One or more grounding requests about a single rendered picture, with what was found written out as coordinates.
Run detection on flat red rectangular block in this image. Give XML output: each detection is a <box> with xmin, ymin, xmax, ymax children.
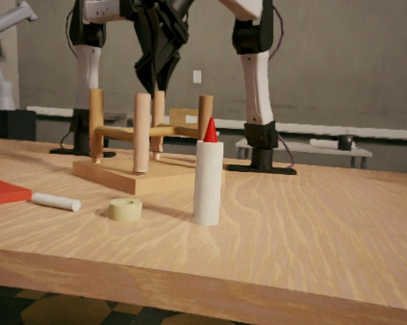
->
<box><xmin>0</xmin><ymin>181</ymin><xmax>32</xmax><ymax>204</ymax></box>

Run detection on wooden stool legs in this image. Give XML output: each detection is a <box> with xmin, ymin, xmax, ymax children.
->
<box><xmin>89</xmin><ymin>88</ymin><xmax>214</xmax><ymax>176</ymax></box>

